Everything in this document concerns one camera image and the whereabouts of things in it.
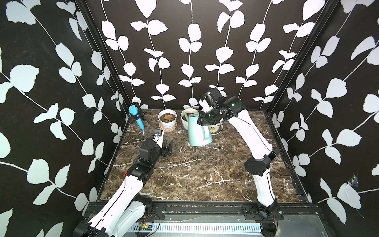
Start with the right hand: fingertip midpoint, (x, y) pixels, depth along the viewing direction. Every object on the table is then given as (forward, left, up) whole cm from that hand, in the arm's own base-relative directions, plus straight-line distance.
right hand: (197, 119), depth 75 cm
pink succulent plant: (+20, +21, -21) cm, 36 cm away
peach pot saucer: (+14, +21, -29) cm, 39 cm away
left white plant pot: (+15, +21, -24) cm, 35 cm away
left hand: (-5, +18, -9) cm, 21 cm away
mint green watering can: (-6, -1, -5) cm, 8 cm away
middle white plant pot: (+25, +6, -19) cm, 32 cm away
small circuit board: (-44, +26, -30) cm, 59 cm away
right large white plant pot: (+14, -14, -26) cm, 33 cm away
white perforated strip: (-44, -2, -31) cm, 53 cm away
